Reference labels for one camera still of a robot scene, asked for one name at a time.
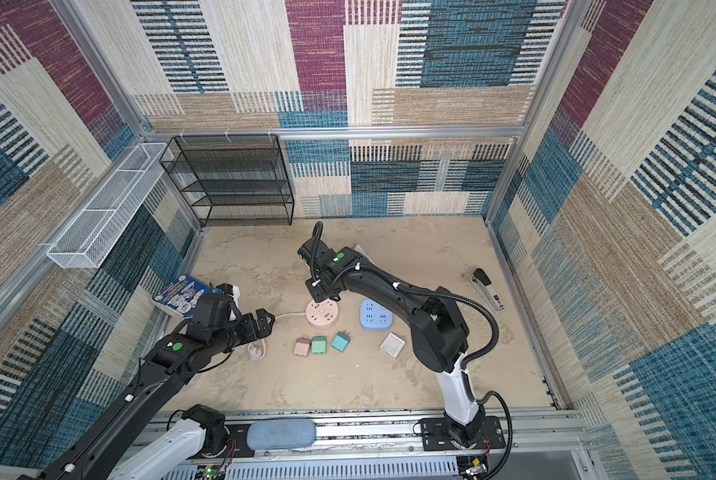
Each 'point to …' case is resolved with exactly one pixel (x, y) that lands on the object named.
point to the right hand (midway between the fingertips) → (325, 291)
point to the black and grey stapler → (483, 285)
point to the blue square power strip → (373, 317)
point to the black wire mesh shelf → (232, 180)
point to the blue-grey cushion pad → (281, 433)
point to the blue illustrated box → (183, 294)
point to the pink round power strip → (323, 314)
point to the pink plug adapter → (301, 347)
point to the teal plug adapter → (340, 341)
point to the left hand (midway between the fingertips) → (261, 317)
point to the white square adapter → (393, 345)
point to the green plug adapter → (319, 345)
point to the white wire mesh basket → (88, 241)
